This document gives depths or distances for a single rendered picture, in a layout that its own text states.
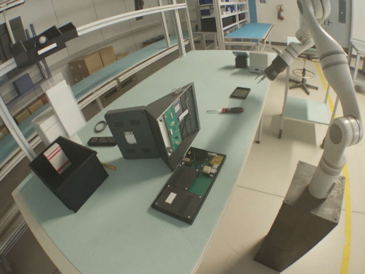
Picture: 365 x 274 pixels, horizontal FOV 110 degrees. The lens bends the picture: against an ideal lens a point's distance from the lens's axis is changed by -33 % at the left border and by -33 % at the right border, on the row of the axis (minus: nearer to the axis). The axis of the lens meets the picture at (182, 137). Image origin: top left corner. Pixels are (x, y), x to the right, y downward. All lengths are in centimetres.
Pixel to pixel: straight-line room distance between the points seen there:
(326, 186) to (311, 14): 57
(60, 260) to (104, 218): 20
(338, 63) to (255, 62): 77
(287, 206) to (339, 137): 32
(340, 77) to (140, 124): 63
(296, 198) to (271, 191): 105
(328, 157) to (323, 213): 22
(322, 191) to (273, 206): 101
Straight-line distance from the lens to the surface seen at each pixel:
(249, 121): 81
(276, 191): 181
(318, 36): 65
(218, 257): 151
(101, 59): 420
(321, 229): 83
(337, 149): 62
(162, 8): 163
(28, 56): 70
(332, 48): 63
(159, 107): 55
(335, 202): 82
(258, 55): 127
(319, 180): 73
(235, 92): 104
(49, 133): 89
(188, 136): 74
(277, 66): 96
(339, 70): 61
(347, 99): 64
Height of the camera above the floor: 146
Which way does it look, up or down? 38 degrees down
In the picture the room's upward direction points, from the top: 13 degrees counter-clockwise
